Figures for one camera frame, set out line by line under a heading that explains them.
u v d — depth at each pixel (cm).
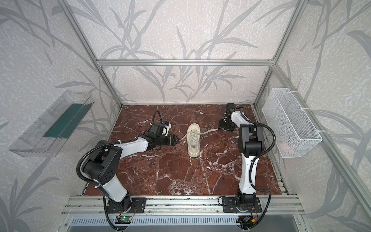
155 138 75
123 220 72
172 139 85
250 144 58
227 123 87
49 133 63
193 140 91
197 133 96
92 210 74
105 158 53
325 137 58
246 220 75
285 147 72
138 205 74
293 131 61
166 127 80
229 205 73
